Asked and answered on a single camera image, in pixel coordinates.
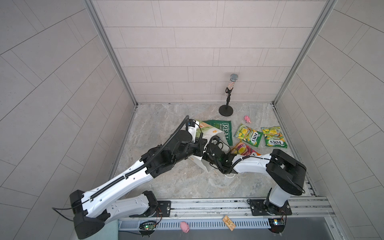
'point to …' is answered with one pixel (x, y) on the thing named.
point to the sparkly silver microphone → (233, 78)
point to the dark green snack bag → (224, 126)
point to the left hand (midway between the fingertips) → (212, 142)
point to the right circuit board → (277, 225)
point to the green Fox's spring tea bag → (249, 135)
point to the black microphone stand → (226, 110)
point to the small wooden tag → (230, 224)
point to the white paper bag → (209, 134)
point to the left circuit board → (147, 228)
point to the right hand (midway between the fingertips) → (196, 152)
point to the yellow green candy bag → (273, 137)
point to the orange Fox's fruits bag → (241, 148)
